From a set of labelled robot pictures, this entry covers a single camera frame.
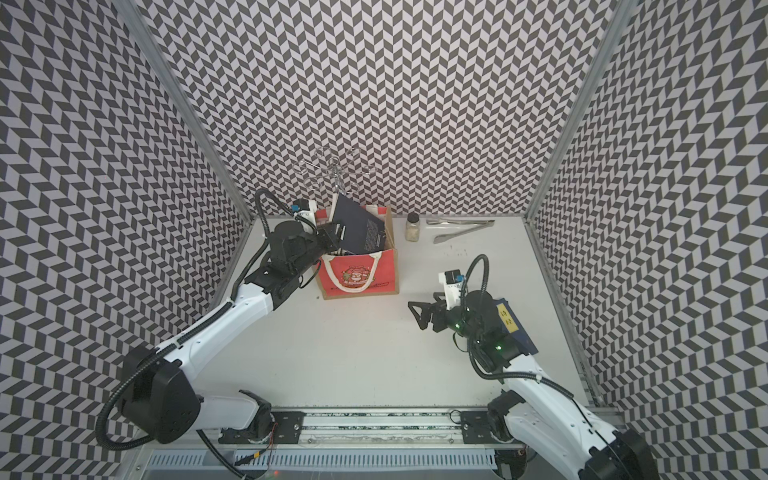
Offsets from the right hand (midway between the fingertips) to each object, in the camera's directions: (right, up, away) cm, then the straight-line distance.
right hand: (423, 305), depth 78 cm
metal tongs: (+26, +24, +41) cm, 54 cm away
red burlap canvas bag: (-13, +8, +4) cm, 16 cm away
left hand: (-21, +21, 0) cm, 30 cm away
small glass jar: (-2, +22, +30) cm, 37 cm away
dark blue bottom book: (-16, +20, +7) cm, 26 cm away
